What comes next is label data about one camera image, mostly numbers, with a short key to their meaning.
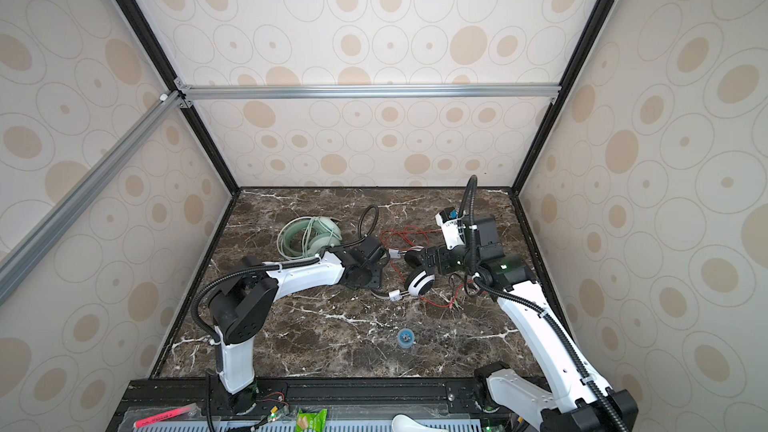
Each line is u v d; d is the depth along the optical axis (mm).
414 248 930
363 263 724
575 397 381
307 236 972
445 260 659
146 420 700
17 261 511
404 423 695
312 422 678
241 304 489
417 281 852
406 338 833
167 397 742
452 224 659
